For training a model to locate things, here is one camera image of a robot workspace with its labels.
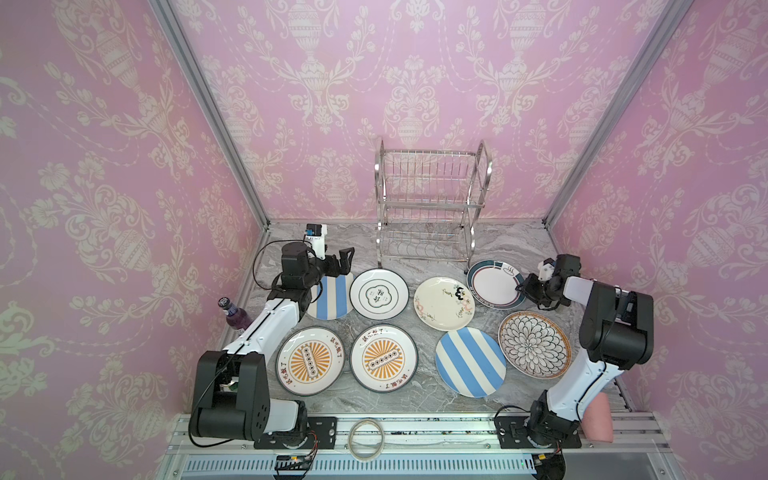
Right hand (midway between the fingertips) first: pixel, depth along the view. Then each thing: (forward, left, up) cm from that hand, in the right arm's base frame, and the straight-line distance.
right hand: (522, 287), depth 100 cm
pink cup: (-40, -4, +4) cm, 41 cm away
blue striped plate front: (-23, +22, -1) cm, 32 cm away
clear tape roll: (-41, +52, -2) cm, 67 cm away
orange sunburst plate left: (-21, +68, 0) cm, 72 cm away
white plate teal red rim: (+1, +10, 0) cm, 10 cm away
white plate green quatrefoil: (0, +48, 0) cm, 48 cm away
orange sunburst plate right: (-22, +47, 0) cm, 52 cm away
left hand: (+3, +58, +21) cm, 62 cm away
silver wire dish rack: (+31, +30, +12) cm, 45 cm away
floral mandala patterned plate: (-19, +2, -1) cm, 19 cm away
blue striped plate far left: (0, +64, -1) cm, 64 cm away
